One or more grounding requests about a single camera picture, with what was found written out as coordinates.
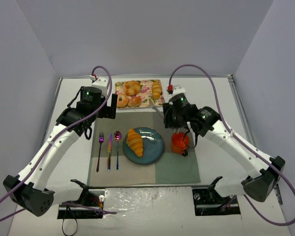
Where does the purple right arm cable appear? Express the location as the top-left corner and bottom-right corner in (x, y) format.
(168, 64), (295, 226)

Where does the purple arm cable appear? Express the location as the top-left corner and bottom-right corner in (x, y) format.
(0, 65), (118, 226)
(168, 64), (295, 226)

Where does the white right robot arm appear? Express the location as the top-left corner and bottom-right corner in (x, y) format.
(162, 93), (285, 202)

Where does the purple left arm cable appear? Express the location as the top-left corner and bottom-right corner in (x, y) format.
(0, 65), (118, 226)

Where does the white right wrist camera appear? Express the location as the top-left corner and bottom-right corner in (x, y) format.
(167, 85), (186, 96)

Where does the blue ceramic plate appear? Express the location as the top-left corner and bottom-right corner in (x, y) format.
(122, 127), (164, 165)

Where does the small striped croissant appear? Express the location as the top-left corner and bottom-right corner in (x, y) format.
(152, 81), (162, 100)

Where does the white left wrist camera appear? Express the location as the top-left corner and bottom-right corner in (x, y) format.
(90, 75), (109, 97)

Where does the grey patchwork placemat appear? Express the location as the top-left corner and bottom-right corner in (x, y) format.
(88, 112), (201, 187)

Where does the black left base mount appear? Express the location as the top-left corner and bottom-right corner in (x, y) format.
(57, 189), (106, 220)

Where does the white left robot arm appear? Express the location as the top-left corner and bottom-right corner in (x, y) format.
(3, 86), (117, 216)

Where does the iridescent spoon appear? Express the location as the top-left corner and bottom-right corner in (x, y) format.
(114, 131), (122, 170)

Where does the aluminium rail frame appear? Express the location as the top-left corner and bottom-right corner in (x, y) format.
(227, 74), (283, 206)

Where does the iridescent knife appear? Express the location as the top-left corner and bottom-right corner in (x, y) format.
(107, 133), (113, 171)

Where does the large striped croissant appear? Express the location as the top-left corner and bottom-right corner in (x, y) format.
(126, 129), (144, 158)

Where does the ring bagel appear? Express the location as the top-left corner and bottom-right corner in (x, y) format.
(117, 93), (129, 108)

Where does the iridescent fork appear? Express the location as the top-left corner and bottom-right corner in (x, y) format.
(96, 132), (104, 172)

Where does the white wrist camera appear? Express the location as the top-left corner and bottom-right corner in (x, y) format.
(167, 85), (186, 96)
(90, 75), (109, 97)

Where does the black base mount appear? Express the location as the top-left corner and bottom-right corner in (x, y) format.
(192, 186), (240, 216)
(57, 189), (106, 220)

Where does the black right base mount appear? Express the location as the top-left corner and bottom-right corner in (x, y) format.
(192, 186), (240, 216)

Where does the twisted round bread roll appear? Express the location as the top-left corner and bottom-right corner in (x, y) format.
(124, 81), (141, 96)

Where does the orange enamel mug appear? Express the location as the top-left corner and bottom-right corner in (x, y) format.
(171, 132), (190, 157)

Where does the brown oval bun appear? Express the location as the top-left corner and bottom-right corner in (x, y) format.
(127, 96), (142, 108)

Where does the floral rectangular tray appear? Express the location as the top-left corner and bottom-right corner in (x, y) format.
(115, 80), (165, 109)

